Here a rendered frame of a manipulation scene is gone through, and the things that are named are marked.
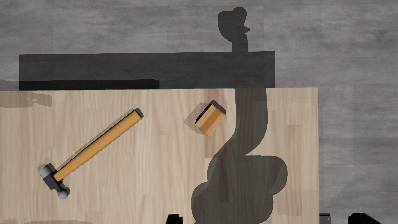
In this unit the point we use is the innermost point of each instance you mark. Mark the small hammer with orange-brown handle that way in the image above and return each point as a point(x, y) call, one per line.
point(53, 180)

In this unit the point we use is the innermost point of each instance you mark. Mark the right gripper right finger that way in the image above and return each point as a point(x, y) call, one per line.
point(361, 218)

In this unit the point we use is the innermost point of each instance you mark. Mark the small brown cardboard box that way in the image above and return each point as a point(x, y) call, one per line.
point(210, 120)

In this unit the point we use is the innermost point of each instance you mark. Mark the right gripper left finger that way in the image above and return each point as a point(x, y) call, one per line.
point(174, 219)

